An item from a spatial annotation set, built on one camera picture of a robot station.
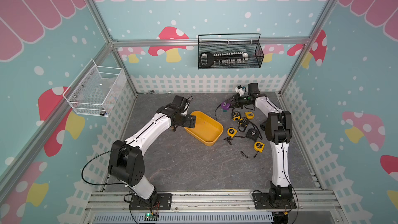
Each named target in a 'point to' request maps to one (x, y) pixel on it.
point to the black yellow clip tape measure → (242, 123)
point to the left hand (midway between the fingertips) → (186, 124)
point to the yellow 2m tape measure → (249, 115)
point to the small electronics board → (151, 216)
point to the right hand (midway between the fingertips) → (227, 101)
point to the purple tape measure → (225, 106)
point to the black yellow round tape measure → (236, 115)
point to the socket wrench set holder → (208, 58)
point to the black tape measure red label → (253, 134)
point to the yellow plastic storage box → (207, 129)
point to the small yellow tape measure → (259, 146)
